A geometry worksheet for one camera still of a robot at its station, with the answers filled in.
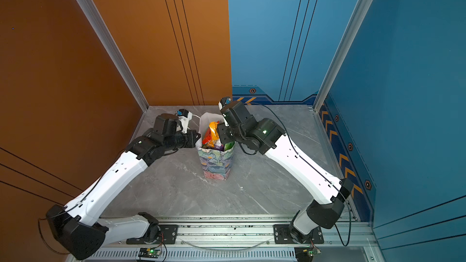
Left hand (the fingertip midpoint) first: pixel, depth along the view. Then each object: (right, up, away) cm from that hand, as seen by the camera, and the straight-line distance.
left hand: (201, 133), depth 75 cm
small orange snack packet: (+7, +3, -9) cm, 12 cm away
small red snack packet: (+3, -1, +2) cm, 4 cm away
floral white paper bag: (+6, -13, +1) cm, 15 cm away
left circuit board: (-20, -47, -4) cm, 51 cm away
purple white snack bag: (+7, -6, +2) cm, 9 cm away
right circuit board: (+42, -46, -5) cm, 63 cm away
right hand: (+9, +2, -8) cm, 12 cm away
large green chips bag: (+11, -6, +4) cm, 13 cm away
